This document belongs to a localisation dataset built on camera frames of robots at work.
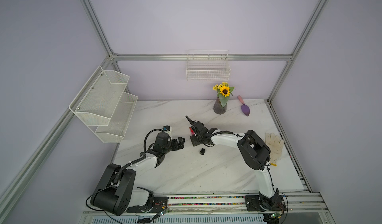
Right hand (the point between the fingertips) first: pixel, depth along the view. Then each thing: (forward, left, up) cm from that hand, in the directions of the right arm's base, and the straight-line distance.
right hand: (197, 139), depth 99 cm
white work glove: (-6, -51, 0) cm, 51 cm away
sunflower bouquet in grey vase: (+20, -17, +24) cm, 36 cm away
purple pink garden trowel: (+26, -38, +1) cm, 46 cm away
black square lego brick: (-10, -3, +2) cm, 11 cm away
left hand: (-5, +12, +6) cm, 15 cm away
